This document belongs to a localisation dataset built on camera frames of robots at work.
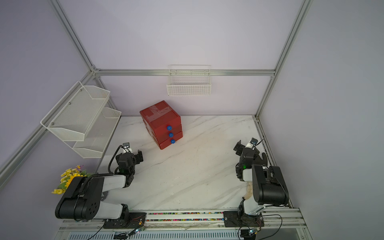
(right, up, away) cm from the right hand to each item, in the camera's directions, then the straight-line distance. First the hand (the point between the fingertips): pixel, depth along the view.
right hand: (246, 145), depth 93 cm
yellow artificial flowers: (-86, -10, -32) cm, 92 cm away
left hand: (-74, -5, -1) cm, 74 cm away
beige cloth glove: (-2, -24, -11) cm, 27 cm away
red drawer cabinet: (-52, +13, -5) cm, 54 cm away
